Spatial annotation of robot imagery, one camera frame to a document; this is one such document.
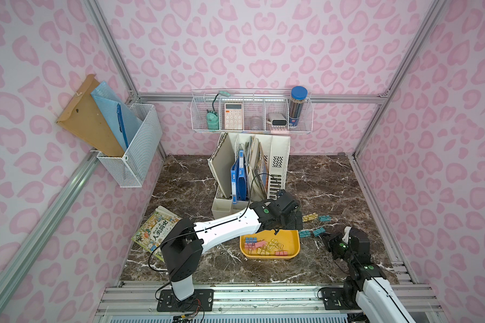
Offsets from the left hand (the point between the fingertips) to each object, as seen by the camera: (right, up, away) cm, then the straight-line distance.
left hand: (293, 218), depth 80 cm
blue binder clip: (-17, -11, +6) cm, 21 cm away
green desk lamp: (-34, +43, +11) cm, 57 cm away
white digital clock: (-5, +41, +9) cm, 42 cm away
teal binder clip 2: (+13, -8, +8) cm, 17 cm away
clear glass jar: (-14, +41, +16) cm, 46 cm away
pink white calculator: (-25, +44, +15) cm, 53 cm away
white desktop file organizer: (-4, +29, +15) cm, 33 cm away
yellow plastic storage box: (-10, -12, +5) cm, 17 cm away
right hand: (+12, -7, +6) cm, 15 cm away
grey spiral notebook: (-30, +23, +8) cm, 39 cm away
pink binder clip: (-4, -15, +2) cm, 16 cm away
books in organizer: (-14, +20, +6) cm, 25 cm away
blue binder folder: (-22, +17, +4) cm, 28 cm away
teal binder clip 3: (+6, -9, +8) cm, 14 cm away
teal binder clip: (+17, -3, +13) cm, 21 cm away
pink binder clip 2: (-13, -12, +5) cm, 18 cm away
